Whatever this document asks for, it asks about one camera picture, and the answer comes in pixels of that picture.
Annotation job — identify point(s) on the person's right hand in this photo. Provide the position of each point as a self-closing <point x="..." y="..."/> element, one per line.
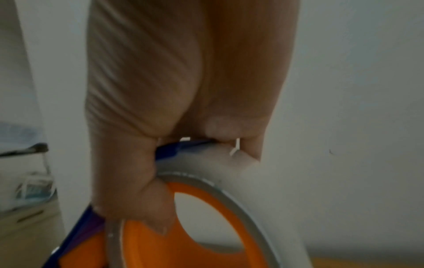
<point x="185" y="73"/>

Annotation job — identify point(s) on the white and orange round disc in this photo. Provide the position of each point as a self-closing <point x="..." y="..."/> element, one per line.
<point x="265" y="188"/>

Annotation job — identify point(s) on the dark metal rack shelf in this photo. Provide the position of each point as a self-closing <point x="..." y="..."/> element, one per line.
<point x="33" y="149"/>

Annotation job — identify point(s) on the white cabinet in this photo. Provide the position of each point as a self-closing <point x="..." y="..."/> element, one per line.
<point x="26" y="235"/>

